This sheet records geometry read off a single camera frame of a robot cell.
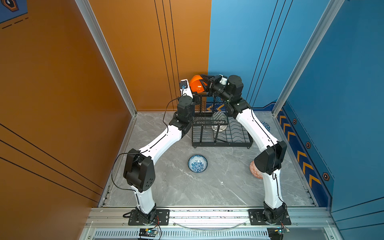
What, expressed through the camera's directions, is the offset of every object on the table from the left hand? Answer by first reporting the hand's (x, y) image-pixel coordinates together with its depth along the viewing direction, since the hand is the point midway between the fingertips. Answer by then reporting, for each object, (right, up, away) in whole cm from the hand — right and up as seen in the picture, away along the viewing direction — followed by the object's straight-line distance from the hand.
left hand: (191, 86), depth 76 cm
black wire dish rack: (+7, -26, +13) cm, 30 cm away
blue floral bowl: (+3, -44, +15) cm, 47 cm away
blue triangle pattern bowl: (+52, -20, +30) cm, 64 cm away
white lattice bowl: (+21, -23, +32) cm, 45 cm away
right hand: (+4, +4, -5) cm, 8 cm away
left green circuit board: (-21, -71, -6) cm, 75 cm away
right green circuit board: (+43, -70, -6) cm, 82 cm away
